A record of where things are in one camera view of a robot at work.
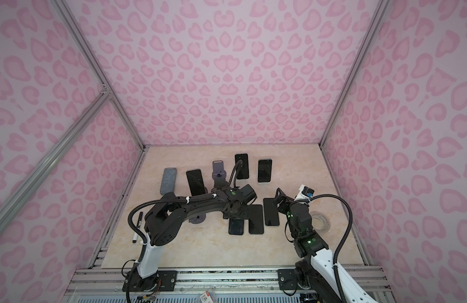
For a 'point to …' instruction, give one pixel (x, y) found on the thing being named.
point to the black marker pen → (137, 232)
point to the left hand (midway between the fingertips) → (243, 217)
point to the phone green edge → (236, 226)
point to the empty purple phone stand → (218, 171)
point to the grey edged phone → (271, 213)
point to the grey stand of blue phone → (220, 183)
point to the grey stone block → (168, 181)
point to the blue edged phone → (255, 219)
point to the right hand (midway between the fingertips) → (284, 192)
